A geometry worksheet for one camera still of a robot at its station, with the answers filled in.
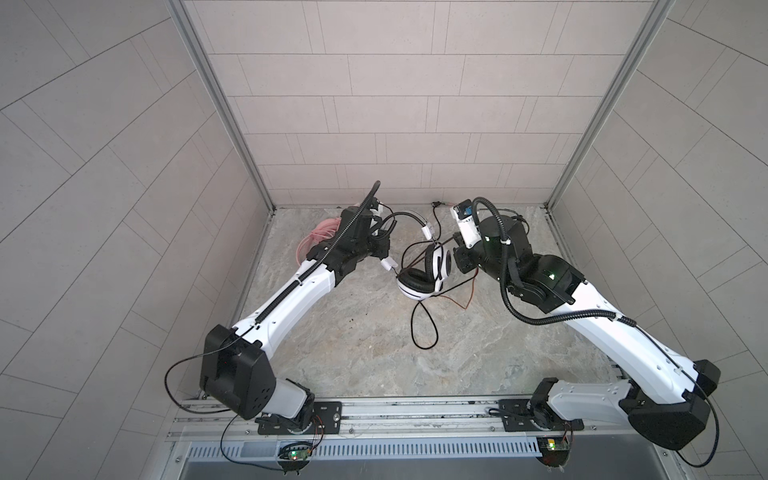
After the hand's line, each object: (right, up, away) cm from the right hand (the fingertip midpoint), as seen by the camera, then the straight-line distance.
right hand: (452, 235), depth 68 cm
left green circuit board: (-34, -47, -4) cm, 58 cm away
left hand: (-14, +1, +11) cm, 18 cm away
